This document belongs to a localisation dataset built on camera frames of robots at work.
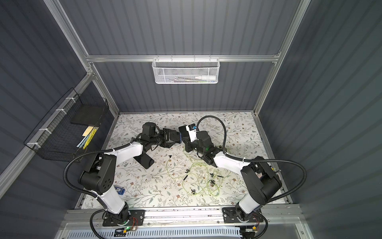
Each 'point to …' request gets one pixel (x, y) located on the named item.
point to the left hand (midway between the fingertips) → (180, 135)
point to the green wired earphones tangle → (198, 177)
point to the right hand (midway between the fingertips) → (184, 138)
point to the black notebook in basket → (88, 114)
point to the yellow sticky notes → (87, 131)
